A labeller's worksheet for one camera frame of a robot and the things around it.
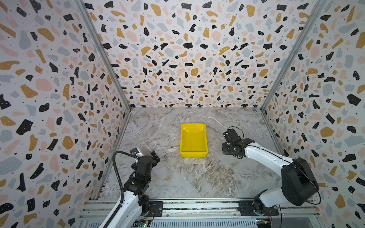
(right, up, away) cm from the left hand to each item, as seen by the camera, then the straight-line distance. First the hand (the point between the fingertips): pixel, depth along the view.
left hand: (148, 153), depth 82 cm
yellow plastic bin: (+26, +5, +16) cm, 31 cm away
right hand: (+45, +3, +7) cm, 46 cm away
